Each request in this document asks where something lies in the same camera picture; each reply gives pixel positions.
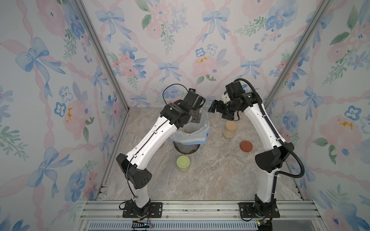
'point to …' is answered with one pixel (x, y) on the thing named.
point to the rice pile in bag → (189, 131)
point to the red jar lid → (246, 146)
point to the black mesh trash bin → (186, 149)
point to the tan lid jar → (231, 127)
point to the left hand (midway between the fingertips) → (190, 110)
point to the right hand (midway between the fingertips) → (215, 112)
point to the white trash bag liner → (193, 133)
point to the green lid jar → (183, 162)
